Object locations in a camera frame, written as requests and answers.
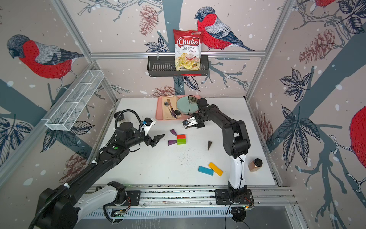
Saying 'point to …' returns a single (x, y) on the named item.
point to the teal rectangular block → (205, 170)
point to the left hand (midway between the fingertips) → (160, 126)
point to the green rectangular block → (181, 141)
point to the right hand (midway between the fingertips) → (191, 120)
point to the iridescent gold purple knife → (173, 112)
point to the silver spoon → (166, 104)
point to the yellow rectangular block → (216, 170)
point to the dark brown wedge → (209, 143)
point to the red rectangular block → (181, 136)
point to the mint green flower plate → (184, 105)
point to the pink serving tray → (158, 108)
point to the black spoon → (178, 113)
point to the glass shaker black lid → (121, 116)
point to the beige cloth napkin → (167, 114)
